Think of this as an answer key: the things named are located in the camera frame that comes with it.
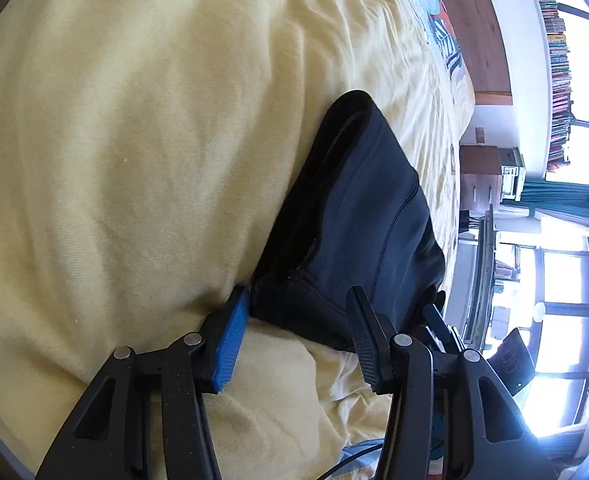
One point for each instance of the wooden dresser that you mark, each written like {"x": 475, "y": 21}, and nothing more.
{"x": 477, "y": 180}

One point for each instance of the row of books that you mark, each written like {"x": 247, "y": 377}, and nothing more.
{"x": 557, "y": 60}

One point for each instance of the wooden headboard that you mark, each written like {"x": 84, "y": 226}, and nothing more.
{"x": 474, "y": 35}

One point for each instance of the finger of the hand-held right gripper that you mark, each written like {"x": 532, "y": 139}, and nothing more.
{"x": 439, "y": 327}

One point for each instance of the round white lamp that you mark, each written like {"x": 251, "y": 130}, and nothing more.
{"x": 539, "y": 311}

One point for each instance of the yellow printed duvet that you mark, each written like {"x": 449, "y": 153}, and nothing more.
{"x": 124, "y": 160}

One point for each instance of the white printer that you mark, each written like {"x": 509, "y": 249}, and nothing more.
{"x": 510, "y": 175}

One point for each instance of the black pants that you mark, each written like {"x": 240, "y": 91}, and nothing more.
{"x": 364, "y": 200}

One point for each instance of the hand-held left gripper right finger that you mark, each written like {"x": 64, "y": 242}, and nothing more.
{"x": 367, "y": 340}

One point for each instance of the teal curtain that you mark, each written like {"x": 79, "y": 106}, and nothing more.
{"x": 554, "y": 200}

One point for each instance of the white wall socket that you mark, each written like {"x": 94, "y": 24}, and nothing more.
{"x": 480, "y": 135}

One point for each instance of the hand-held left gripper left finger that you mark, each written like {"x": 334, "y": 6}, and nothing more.
{"x": 232, "y": 330}

